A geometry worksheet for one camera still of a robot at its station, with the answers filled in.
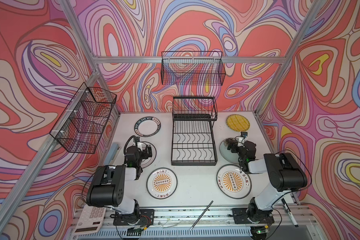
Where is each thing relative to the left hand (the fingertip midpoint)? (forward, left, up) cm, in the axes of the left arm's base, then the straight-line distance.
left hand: (144, 144), depth 94 cm
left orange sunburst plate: (-22, -13, -6) cm, 26 cm away
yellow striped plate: (+22, -67, -5) cm, 71 cm away
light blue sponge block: (-6, +19, -1) cm, 20 cm away
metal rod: (-38, -34, -7) cm, 52 cm away
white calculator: (-41, +21, -5) cm, 46 cm away
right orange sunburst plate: (-22, -53, -6) cm, 58 cm away
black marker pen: (-35, -78, -5) cm, 85 cm away
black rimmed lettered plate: (+20, +2, -7) cm, 22 cm away
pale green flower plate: (-8, -55, -3) cm, 55 cm away
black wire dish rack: (+4, -32, -4) cm, 32 cm away
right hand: (+3, -60, -2) cm, 60 cm away
